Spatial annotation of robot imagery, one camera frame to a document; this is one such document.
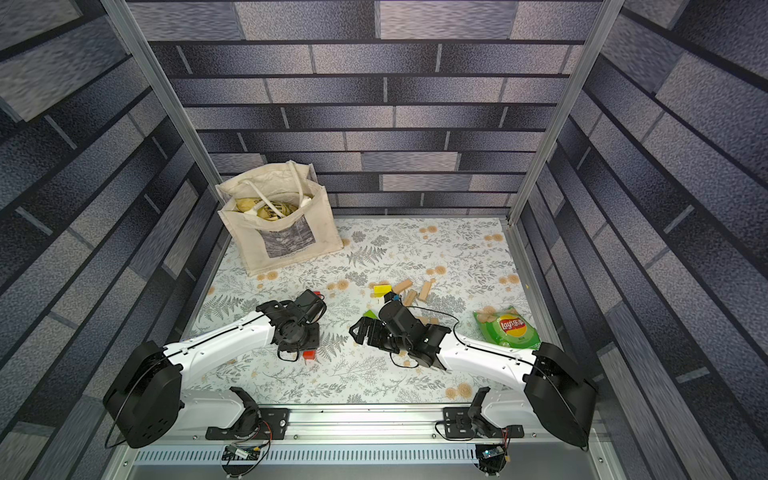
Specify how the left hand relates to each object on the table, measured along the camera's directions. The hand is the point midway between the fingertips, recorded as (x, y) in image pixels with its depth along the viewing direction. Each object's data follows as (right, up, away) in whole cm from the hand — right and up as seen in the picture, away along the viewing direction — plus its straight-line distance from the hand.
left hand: (316, 342), depth 84 cm
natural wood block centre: (+26, +14, +16) cm, 34 cm away
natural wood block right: (+34, +13, +15) cm, 39 cm away
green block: (+16, +6, +7) cm, 18 cm away
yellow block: (+19, +13, +11) cm, 26 cm away
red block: (-2, -3, -2) cm, 4 cm away
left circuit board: (-15, -22, -14) cm, 30 cm away
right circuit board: (+47, -24, -11) cm, 54 cm away
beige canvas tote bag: (-12, +38, +5) cm, 40 cm away
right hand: (+13, +4, -5) cm, 14 cm away
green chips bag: (+54, +5, -2) cm, 54 cm away
